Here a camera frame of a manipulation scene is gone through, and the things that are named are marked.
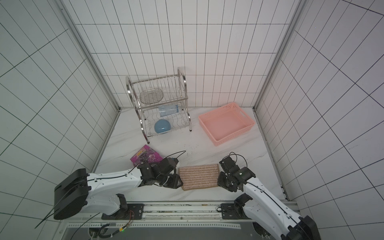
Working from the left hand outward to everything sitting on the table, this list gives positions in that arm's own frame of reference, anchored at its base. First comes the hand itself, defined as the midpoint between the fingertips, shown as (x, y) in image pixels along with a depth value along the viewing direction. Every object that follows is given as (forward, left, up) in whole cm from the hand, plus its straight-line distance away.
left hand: (176, 187), depth 78 cm
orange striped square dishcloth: (+6, -12, -2) cm, 14 cm away
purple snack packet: (+17, +20, +2) cm, 26 cm away
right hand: (+3, -21, -1) cm, 21 cm away
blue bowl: (+39, +13, +3) cm, 41 cm away
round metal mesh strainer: (+46, +17, +23) cm, 55 cm away
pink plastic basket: (+45, -32, -1) cm, 55 cm away
